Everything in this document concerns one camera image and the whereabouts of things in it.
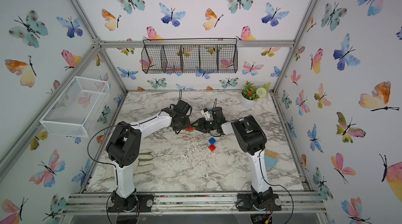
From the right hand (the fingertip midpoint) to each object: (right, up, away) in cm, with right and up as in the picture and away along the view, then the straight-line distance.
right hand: (194, 125), depth 96 cm
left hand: (-3, 0, 0) cm, 3 cm away
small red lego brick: (+11, -12, -6) cm, 17 cm away
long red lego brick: (-2, -2, -1) cm, 3 cm away
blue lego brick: (+11, -9, -3) cm, 14 cm away
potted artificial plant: (+35, +19, +2) cm, 40 cm away
